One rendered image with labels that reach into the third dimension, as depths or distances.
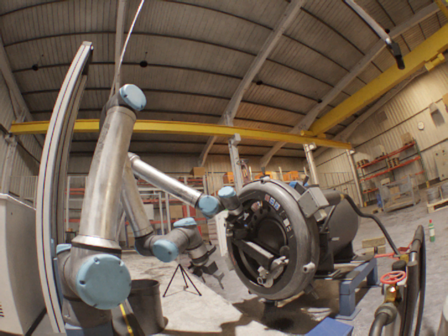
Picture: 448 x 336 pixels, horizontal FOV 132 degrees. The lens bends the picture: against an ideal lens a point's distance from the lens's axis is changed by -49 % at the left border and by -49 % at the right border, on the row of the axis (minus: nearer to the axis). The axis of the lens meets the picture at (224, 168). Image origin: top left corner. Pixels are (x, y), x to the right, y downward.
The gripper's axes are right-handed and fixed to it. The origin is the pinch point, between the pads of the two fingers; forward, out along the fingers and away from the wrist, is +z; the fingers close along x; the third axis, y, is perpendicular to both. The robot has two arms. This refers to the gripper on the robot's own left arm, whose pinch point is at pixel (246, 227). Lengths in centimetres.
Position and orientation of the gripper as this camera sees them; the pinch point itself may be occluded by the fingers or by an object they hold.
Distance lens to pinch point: 129.9
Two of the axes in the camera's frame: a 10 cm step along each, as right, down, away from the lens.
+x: -6.5, -1.1, 7.6
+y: 6.4, -6.1, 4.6
